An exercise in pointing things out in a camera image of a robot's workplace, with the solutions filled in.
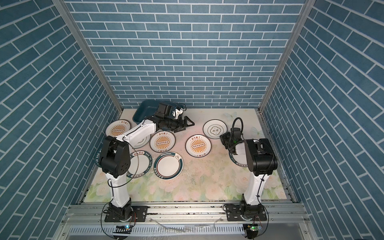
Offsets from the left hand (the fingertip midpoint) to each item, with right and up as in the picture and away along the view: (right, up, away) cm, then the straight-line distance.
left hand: (190, 125), depth 88 cm
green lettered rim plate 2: (+31, -21, +5) cm, 38 cm away
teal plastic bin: (-39, +13, +31) cm, 51 cm away
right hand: (+19, -6, +14) cm, 25 cm away
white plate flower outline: (+16, -3, +20) cm, 26 cm away
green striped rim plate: (-13, -24, +1) cm, 27 cm away
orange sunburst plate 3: (+5, -14, +11) cm, 18 cm away
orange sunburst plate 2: (-20, -11, +14) cm, 27 cm away
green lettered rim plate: (-59, -21, +5) cm, 63 cm away
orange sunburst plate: (-55, -2, +20) cm, 59 cm away
